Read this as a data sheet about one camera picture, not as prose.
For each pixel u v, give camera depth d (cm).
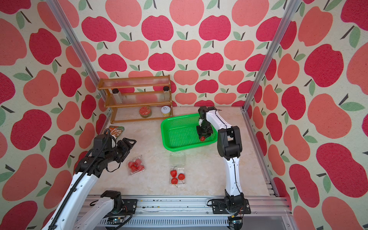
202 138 96
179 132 104
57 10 70
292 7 70
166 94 101
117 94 98
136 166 89
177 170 86
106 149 57
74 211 42
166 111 111
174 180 81
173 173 84
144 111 113
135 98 116
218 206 73
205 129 86
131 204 75
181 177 82
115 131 105
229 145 59
